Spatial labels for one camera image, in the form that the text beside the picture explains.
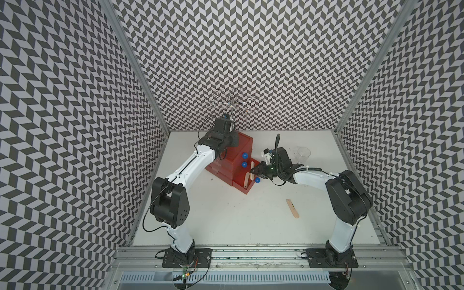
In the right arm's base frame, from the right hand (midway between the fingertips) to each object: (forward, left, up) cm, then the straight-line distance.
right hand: (251, 174), depth 90 cm
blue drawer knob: (+3, +3, +4) cm, 6 cm away
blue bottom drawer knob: (-2, -3, -3) cm, 5 cm away
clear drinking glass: (+14, -30, -1) cm, 33 cm away
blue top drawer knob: (+3, +3, +11) cm, 12 cm away
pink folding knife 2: (-14, -20, -9) cm, 26 cm away
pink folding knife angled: (+3, -1, +2) cm, 4 cm away
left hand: (+13, +9, +13) cm, 20 cm away
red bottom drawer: (-4, +6, -4) cm, 8 cm away
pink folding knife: (-2, +3, -6) cm, 7 cm away
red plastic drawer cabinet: (-3, +7, +9) cm, 12 cm away
